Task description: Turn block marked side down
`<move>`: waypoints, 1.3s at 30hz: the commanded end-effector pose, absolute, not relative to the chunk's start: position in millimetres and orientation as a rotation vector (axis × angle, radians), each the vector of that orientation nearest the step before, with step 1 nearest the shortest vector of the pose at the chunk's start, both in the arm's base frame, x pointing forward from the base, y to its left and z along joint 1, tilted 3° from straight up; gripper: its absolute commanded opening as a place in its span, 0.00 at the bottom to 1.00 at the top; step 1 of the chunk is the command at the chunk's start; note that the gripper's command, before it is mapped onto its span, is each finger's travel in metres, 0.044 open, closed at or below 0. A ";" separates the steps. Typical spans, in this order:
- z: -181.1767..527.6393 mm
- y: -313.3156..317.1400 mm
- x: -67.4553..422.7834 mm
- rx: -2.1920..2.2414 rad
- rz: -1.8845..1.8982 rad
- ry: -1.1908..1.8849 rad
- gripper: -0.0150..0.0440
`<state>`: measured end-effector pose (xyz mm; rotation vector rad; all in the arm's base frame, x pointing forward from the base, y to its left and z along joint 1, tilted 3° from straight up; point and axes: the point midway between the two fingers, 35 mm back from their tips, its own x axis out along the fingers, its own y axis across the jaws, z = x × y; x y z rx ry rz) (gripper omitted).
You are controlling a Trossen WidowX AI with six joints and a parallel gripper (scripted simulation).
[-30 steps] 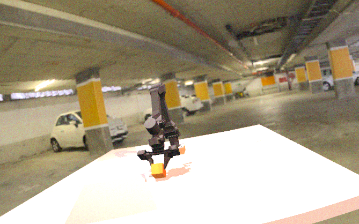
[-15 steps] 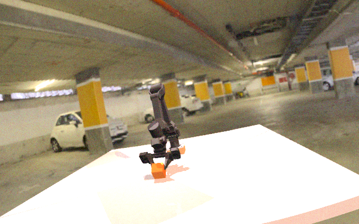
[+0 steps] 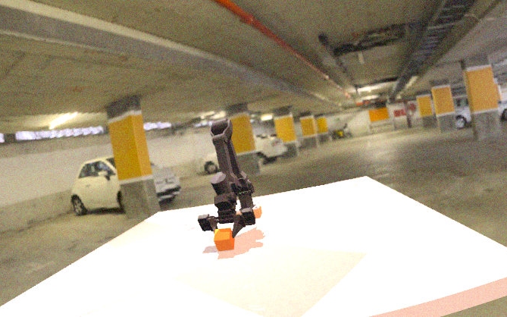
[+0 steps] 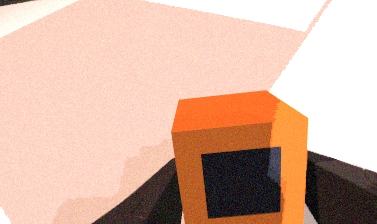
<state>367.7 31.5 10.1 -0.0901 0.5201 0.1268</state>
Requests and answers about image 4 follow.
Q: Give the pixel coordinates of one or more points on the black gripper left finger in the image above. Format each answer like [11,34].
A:
[157,201]

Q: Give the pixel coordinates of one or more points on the orange block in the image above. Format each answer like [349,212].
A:
[240,159]

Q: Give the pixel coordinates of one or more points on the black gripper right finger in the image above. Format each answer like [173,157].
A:
[337,192]

